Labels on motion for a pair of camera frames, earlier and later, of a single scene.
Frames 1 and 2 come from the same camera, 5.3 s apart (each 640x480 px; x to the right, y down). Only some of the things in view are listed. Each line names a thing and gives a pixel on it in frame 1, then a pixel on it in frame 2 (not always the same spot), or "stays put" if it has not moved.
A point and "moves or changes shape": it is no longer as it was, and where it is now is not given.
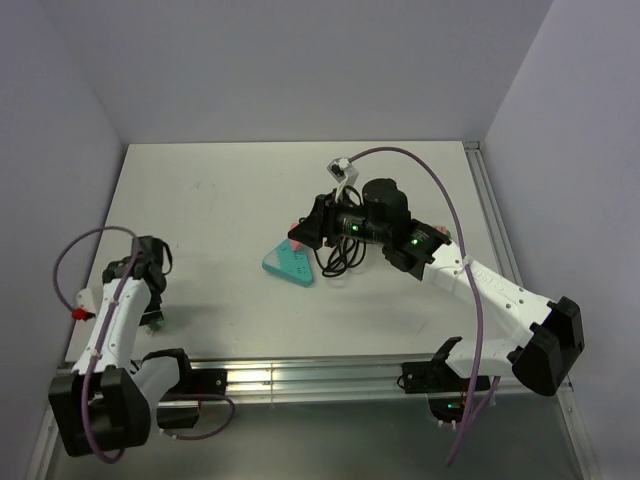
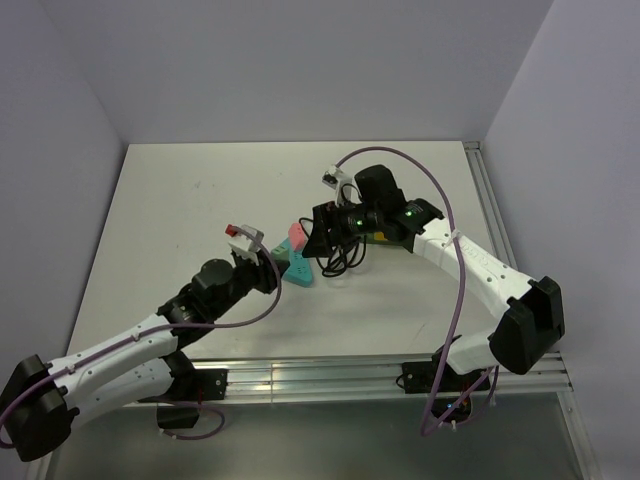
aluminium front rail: [327, 375] stays put
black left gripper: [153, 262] → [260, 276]
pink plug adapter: [295, 244] stays put
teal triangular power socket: [295, 266] stays put
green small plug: [157, 324] moves or changes shape
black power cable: [349, 253] stays put
